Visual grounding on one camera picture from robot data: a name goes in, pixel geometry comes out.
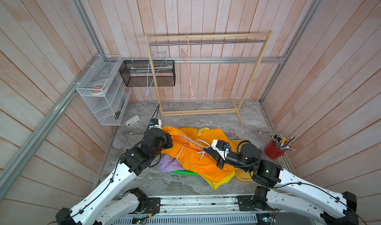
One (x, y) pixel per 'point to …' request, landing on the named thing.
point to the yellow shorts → (214, 185)
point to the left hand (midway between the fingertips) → (170, 137)
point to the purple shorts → (167, 164)
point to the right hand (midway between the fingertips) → (205, 147)
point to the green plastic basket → (184, 172)
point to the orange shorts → (188, 145)
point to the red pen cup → (272, 152)
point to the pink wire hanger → (185, 59)
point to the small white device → (132, 120)
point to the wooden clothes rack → (235, 108)
